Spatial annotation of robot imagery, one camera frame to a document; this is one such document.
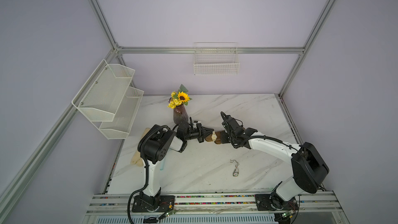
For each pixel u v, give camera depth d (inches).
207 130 34.8
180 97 34.3
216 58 37.4
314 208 28.9
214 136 34.7
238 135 25.8
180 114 38.8
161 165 33.0
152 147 20.9
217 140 35.4
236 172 32.4
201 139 33.9
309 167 17.5
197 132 33.1
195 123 36.3
